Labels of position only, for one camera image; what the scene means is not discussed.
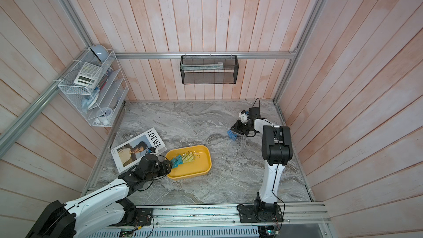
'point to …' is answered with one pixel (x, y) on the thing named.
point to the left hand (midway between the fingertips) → (166, 166)
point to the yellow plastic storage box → (200, 166)
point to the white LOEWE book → (126, 155)
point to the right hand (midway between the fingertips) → (232, 127)
